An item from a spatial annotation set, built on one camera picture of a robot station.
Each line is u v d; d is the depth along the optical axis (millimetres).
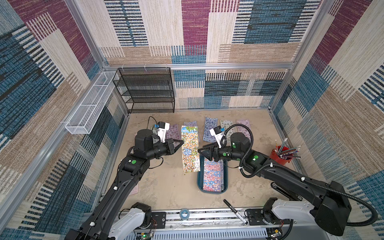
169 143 612
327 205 388
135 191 814
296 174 470
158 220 732
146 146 550
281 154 875
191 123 1116
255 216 734
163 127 647
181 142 698
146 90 1099
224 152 627
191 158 714
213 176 863
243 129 1083
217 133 648
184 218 743
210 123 1116
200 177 851
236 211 748
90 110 744
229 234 739
